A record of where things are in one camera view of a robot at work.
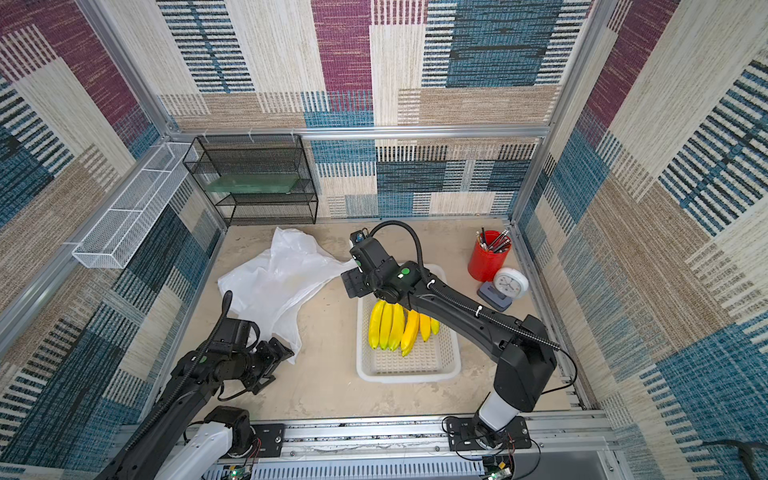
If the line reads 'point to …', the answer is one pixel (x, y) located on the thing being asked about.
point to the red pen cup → (486, 266)
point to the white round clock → (511, 283)
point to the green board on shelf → (254, 183)
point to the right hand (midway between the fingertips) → (367, 276)
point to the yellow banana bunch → (393, 327)
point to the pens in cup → (501, 244)
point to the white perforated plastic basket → (436, 358)
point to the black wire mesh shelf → (212, 155)
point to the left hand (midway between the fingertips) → (288, 361)
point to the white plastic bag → (267, 286)
